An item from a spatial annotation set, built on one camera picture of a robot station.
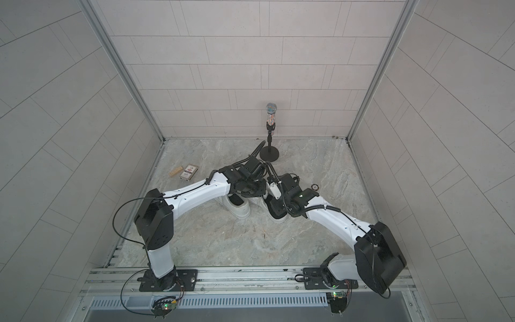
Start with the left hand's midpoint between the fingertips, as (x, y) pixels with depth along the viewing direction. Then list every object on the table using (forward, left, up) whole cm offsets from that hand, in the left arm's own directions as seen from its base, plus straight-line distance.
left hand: (269, 191), depth 84 cm
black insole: (-11, -2, +7) cm, 13 cm away
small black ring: (+7, -21, -9) cm, 24 cm away
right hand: (-4, -2, -3) cm, 5 cm away
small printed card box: (+15, +40, -8) cm, 44 cm away
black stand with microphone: (+28, -1, -8) cm, 29 cm away
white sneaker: (-8, +12, -4) cm, 15 cm away
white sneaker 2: (-5, +3, 0) cm, 6 cm away
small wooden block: (+16, +48, -9) cm, 51 cm away
